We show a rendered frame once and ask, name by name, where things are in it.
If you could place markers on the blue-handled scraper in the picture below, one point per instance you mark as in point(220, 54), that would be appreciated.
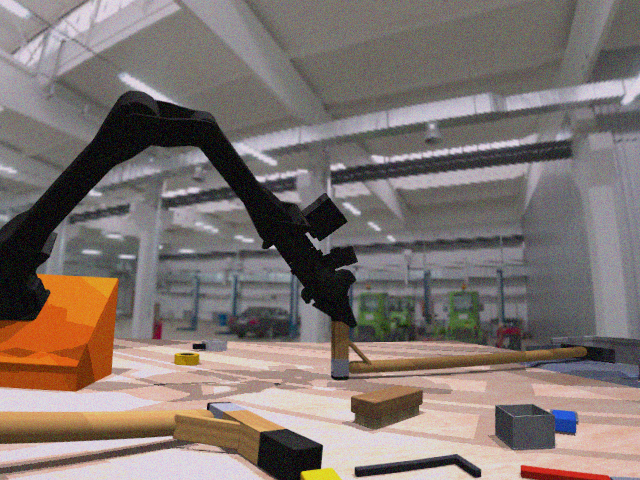
point(565, 421)

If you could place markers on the dark grey l-shaped bar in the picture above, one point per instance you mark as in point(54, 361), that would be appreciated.
point(404, 466)

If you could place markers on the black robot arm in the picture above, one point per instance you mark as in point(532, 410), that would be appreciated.
point(134, 123)

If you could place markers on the yellow ring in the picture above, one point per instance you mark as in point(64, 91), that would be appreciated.
point(187, 359)

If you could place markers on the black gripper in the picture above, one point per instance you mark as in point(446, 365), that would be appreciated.
point(329, 289)

